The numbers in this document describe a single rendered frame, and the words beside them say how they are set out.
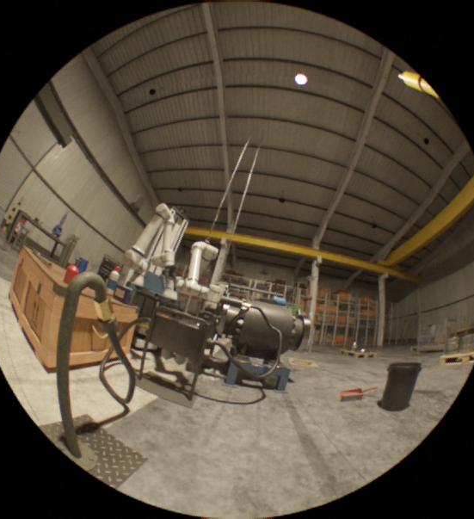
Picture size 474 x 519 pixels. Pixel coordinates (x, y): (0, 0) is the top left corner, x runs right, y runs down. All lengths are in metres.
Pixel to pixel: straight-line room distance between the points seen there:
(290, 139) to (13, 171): 11.95
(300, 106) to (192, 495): 8.60
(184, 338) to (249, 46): 8.36
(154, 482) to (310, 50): 8.67
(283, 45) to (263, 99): 2.83
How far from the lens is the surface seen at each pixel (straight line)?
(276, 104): 8.03
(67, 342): 0.40
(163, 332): 1.08
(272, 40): 7.96
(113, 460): 0.71
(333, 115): 8.33
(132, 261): 1.59
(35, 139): 9.13
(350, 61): 8.30
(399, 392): 1.54
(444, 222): 11.79
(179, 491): 0.67
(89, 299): 0.99
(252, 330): 1.58
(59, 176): 9.13
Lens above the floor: 0.60
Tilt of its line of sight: 22 degrees up
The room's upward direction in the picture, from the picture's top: 14 degrees clockwise
